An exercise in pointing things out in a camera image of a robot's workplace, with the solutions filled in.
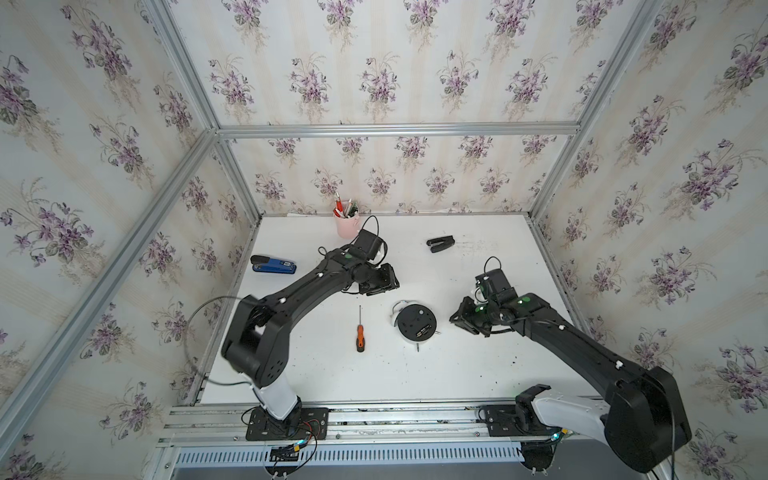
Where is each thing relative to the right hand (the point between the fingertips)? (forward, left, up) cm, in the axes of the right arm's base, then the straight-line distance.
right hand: (450, 322), depth 81 cm
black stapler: (+34, -1, -6) cm, 34 cm away
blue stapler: (+23, +61, -6) cm, 66 cm away
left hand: (+9, +14, +3) cm, 17 cm away
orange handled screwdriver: (-3, +25, -7) cm, 27 cm away
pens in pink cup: (+42, +34, +2) cm, 54 cm away
